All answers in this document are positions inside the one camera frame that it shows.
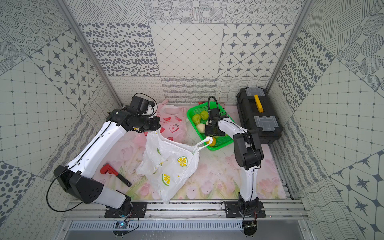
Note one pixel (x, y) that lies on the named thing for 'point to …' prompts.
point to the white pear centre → (201, 127)
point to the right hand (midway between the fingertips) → (214, 134)
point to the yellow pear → (213, 143)
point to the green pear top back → (204, 115)
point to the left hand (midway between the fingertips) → (165, 126)
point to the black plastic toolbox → (256, 113)
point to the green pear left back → (196, 118)
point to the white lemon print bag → (167, 164)
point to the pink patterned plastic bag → (172, 121)
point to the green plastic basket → (221, 141)
